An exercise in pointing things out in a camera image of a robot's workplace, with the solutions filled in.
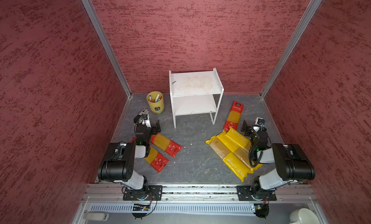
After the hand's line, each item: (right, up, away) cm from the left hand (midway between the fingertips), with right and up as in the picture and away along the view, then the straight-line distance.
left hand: (152, 122), depth 94 cm
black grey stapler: (-9, +7, +12) cm, 16 cm away
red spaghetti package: (+10, -14, -3) cm, 17 cm away
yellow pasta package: (+52, -23, -10) cm, 58 cm away
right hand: (+65, 0, -2) cm, 65 cm away
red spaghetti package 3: (+59, +3, +13) cm, 61 cm away
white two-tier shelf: (+29, +18, -16) cm, 38 cm away
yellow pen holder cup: (0, +16, +10) cm, 19 cm away
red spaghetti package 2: (+6, -21, -10) cm, 24 cm away
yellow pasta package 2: (+57, -14, -4) cm, 59 cm away
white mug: (+76, -38, -31) cm, 91 cm away
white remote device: (-17, -40, -29) cm, 52 cm away
